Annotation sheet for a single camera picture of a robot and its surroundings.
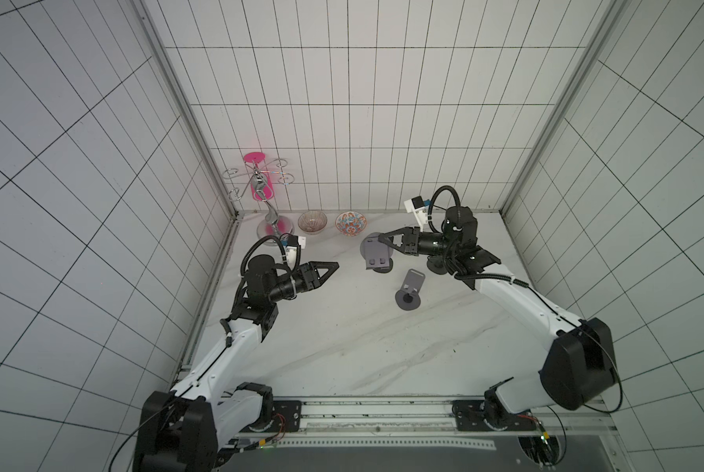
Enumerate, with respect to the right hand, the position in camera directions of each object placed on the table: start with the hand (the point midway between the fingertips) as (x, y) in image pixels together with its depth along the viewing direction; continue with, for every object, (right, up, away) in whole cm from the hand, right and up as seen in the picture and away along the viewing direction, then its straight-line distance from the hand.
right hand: (383, 234), depth 72 cm
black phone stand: (+3, -13, +31) cm, 33 cm away
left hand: (-13, -10, +2) cm, 16 cm away
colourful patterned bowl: (-9, +4, +42) cm, 43 cm away
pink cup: (-37, +17, +20) cm, 45 cm away
